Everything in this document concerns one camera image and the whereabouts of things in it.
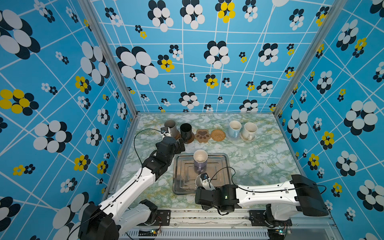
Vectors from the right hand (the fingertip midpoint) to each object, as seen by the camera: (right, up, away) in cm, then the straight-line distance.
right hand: (203, 199), depth 74 cm
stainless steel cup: (-21, +38, +25) cm, 50 cm away
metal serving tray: (-10, +9, +16) cm, 21 cm away
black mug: (-10, +33, +24) cm, 42 cm away
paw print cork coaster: (+1, +30, +31) cm, 43 cm away
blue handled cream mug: (+21, +35, +22) cm, 47 cm away
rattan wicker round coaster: (+12, +31, +32) cm, 46 cm away
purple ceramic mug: (-1, +17, +20) cm, 27 cm away
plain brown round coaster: (-17, +31, +31) cm, 47 cm away
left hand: (-15, +30, +6) cm, 34 cm away
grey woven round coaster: (+23, +27, +30) cm, 47 cm away
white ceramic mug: (+33, +34, +28) cm, 55 cm away
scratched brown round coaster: (-7, +27, +30) cm, 41 cm away
